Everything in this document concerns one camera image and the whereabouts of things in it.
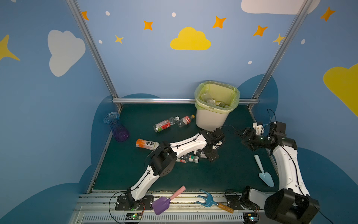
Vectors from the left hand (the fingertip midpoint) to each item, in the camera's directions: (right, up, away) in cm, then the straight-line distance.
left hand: (211, 152), depth 88 cm
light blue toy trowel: (+32, -14, -5) cm, 35 cm away
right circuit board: (+17, -30, -17) cm, 38 cm away
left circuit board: (-44, -29, -17) cm, 56 cm away
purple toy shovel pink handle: (-30, -25, -13) cm, 41 cm away
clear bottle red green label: (-15, -4, -1) cm, 15 cm away
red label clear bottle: (-31, +18, +16) cm, 39 cm away
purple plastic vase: (-63, +22, 0) cm, 67 cm away
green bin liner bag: (+7, +38, +13) cm, 41 cm away
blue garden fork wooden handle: (-4, -23, -14) cm, 27 cm away
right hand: (+14, +12, -11) cm, 21 cm away
